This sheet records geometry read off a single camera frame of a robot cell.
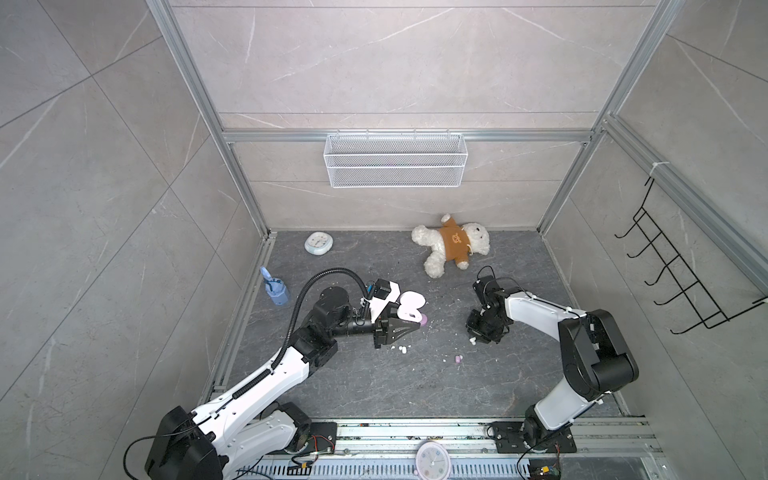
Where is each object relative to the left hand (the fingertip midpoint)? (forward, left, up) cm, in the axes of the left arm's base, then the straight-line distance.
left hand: (415, 314), depth 65 cm
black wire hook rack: (+6, -62, +5) cm, 62 cm away
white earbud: (+4, -20, -27) cm, 34 cm away
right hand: (+8, -20, -28) cm, 36 cm away
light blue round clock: (+46, +32, -27) cm, 62 cm away
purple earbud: (-1, -14, -27) cm, 30 cm away
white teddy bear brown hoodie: (+39, -19, -20) cm, 48 cm away
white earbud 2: (+3, +1, -27) cm, 27 cm away
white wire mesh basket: (+57, -8, +3) cm, 58 cm away
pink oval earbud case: (+11, -6, -26) cm, 29 cm away
